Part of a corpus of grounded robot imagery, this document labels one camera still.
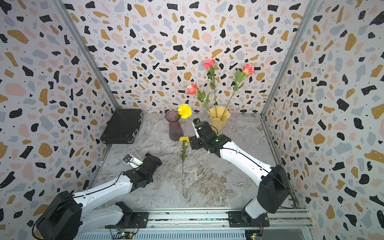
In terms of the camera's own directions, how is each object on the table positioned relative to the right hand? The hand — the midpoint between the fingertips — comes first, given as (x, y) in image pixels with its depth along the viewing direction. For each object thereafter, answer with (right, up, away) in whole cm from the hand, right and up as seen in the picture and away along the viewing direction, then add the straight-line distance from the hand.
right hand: (195, 138), depth 82 cm
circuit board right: (+28, -45, -11) cm, 54 cm away
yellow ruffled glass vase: (+15, +14, +18) cm, 27 cm away
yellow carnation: (-5, +15, -4) cm, 16 cm away
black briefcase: (-55, +7, +28) cm, 62 cm away
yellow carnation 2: (-8, -4, +19) cm, 21 cm away
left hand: (-26, -12, +4) cm, 29 cm away
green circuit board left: (-32, -44, -11) cm, 56 cm away
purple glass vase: (-16, +3, +27) cm, 32 cm away
